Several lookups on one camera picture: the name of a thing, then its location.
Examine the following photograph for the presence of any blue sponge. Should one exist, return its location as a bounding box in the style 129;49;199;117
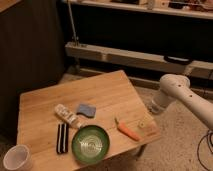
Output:
77;104;96;118

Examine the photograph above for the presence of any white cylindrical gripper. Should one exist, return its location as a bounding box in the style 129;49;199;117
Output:
149;90;174;114

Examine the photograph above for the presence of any green bowl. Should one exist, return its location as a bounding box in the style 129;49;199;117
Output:
71;125;110;165

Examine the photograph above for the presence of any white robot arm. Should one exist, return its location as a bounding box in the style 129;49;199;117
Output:
150;74;213;131

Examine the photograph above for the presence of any orange carrot shaped pepper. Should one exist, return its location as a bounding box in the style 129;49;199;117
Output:
115;119;140;141

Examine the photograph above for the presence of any metal pole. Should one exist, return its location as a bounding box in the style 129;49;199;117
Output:
67;0;79;46

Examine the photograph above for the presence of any white plastic cup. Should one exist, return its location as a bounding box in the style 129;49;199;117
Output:
3;145;33;171

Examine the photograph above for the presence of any upper shelf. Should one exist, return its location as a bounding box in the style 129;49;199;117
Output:
62;0;213;20

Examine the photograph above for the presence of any white shelf beam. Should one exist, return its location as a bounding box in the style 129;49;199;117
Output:
65;42;213;80

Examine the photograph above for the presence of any black cable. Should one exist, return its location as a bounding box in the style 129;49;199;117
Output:
196;130;213;171

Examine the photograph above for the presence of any wooden table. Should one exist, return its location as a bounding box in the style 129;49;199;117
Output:
17;70;160;171

